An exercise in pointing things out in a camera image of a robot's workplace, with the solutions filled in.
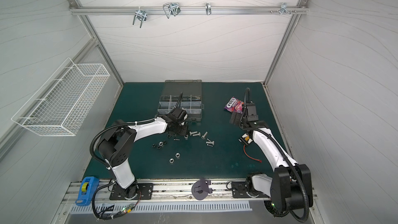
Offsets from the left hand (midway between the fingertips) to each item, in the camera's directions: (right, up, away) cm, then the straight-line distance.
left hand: (188, 129), depth 94 cm
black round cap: (+8, -24, -21) cm, 33 cm away
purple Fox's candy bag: (+31, +14, +10) cm, 36 cm away
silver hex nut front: (-8, -15, -11) cm, 20 cm away
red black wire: (+40, -15, -12) cm, 44 cm away
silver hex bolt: (+4, -2, -1) cm, 5 cm away
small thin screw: (-6, -5, -3) cm, 9 cm away
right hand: (+32, +10, -7) cm, 35 cm away
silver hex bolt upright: (+9, -4, -3) cm, 11 cm away
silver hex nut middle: (-1, -4, -3) cm, 5 cm away
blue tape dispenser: (-45, -23, -22) cm, 55 cm away
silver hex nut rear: (-5, -12, -10) cm, 16 cm away
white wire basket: (-55, +16, -27) cm, 64 cm away
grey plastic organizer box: (+1, +19, +12) cm, 22 cm away
